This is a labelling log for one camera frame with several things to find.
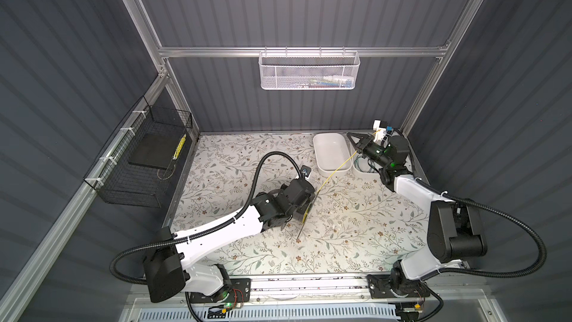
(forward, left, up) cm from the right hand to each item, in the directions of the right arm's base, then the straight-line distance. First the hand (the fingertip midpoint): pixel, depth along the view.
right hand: (350, 135), depth 82 cm
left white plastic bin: (+16, +2, -27) cm, 31 cm away
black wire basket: (-22, +75, +3) cm, 78 cm away
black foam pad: (-10, +67, +4) cm, 68 cm away
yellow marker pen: (-6, +62, +2) cm, 62 cm away
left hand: (-18, +18, -9) cm, 27 cm away
